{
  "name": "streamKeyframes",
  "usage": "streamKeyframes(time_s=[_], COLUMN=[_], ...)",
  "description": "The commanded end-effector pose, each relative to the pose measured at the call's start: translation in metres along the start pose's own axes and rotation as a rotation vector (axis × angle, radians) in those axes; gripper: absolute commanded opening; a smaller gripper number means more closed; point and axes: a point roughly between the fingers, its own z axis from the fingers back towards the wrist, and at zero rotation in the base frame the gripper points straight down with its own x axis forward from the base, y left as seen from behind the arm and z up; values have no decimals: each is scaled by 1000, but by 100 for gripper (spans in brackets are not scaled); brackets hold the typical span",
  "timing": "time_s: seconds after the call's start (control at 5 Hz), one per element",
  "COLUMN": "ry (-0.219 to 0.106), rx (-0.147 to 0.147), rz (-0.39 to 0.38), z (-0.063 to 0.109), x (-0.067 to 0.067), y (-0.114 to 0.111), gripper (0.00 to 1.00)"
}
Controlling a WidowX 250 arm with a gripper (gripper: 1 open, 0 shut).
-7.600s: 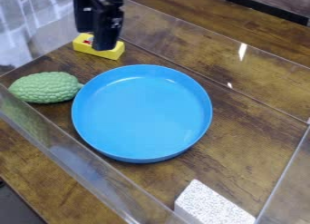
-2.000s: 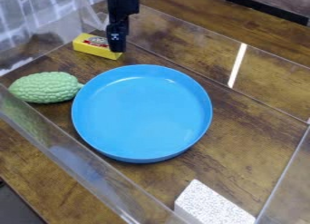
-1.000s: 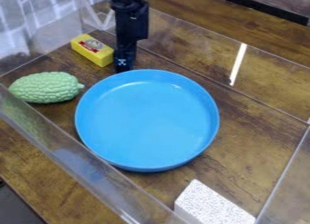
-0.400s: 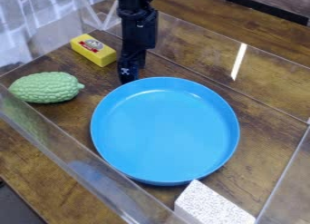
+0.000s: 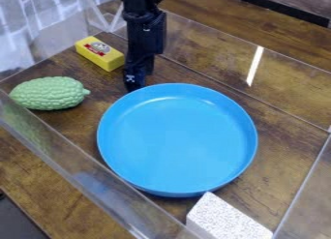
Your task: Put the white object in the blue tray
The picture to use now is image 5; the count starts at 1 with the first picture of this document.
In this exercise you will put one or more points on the white sheer curtain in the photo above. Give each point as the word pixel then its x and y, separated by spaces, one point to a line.
pixel 37 28

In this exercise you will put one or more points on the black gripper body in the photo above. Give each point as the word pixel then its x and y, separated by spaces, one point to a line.
pixel 145 26

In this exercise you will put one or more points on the dark baseboard strip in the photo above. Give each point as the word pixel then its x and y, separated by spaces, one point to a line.
pixel 296 13

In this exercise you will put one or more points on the yellow block with red label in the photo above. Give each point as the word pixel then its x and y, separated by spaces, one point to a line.
pixel 101 54

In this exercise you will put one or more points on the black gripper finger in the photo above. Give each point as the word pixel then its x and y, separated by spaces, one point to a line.
pixel 133 76
pixel 148 62

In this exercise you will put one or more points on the green bumpy bitter gourd toy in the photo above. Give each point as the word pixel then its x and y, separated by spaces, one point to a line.
pixel 49 93

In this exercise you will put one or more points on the clear acrylic enclosure wall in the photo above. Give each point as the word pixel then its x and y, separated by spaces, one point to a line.
pixel 264 59

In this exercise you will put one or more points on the white speckled foam block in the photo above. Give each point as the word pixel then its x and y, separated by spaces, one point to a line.
pixel 215 220

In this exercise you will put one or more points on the blue round tray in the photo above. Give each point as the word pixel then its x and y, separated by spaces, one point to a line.
pixel 177 139

